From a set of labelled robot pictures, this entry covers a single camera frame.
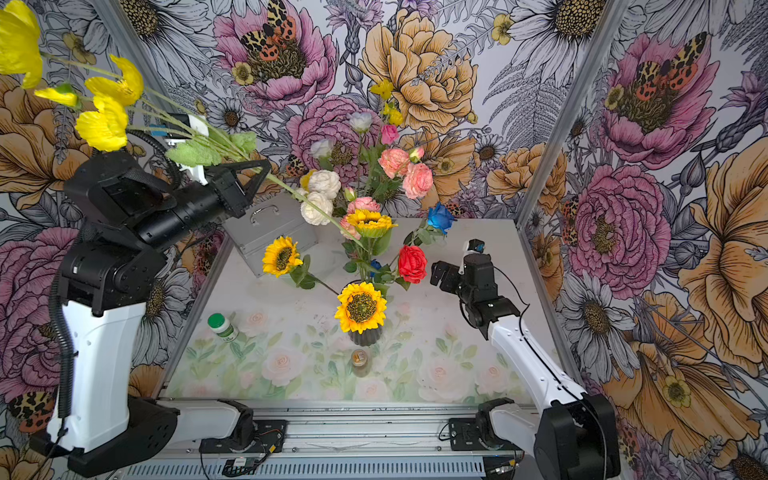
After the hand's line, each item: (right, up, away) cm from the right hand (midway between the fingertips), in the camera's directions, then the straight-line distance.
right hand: (443, 275), depth 84 cm
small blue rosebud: (-18, +4, -13) cm, 22 cm away
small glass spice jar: (-22, -22, -6) cm, 32 cm away
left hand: (-34, +19, -33) cm, 51 cm away
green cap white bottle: (-62, -14, +1) cm, 63 cm away
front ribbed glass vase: (-21, -17, +1) cm, 27 cm away
